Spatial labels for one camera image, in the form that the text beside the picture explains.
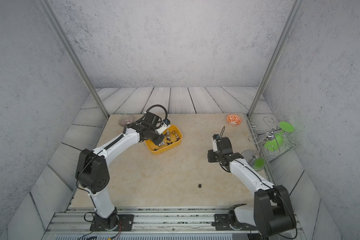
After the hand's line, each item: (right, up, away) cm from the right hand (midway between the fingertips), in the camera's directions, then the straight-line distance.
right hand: (212, 153), depth 88 cm
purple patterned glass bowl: (-62, +20, +27) cm, 71 cm away
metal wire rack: (+40, +10, +20) cm, 46 cm away
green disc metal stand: (+25, -4, +1) cm, 26 cm away
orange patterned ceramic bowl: (+21, +20, +27) cm, 40 cm away
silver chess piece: (-21, +8, +17) cm, 28 cm away
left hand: (-28, +9, +3) cm, 30 cm away
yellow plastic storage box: (-24, +9, +20) cm, 33 cm away
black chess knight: (-27, +4, +16) cm, 32 cm away
